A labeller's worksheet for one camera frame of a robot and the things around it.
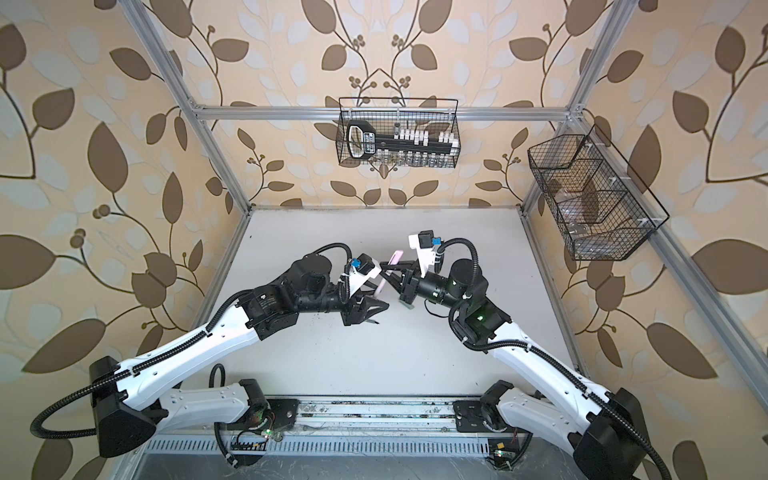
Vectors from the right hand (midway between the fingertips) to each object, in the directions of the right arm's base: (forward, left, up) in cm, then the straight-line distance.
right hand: (380, 271), depth 64 cm
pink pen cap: (+1, -3, +3) cm, 5 cm away
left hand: (-3, -1, -5) cm, 6 cm away
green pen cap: (+7, -7, -32) cm, 33 cm away
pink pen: (-2, 0, -4) cm, 4 cm away
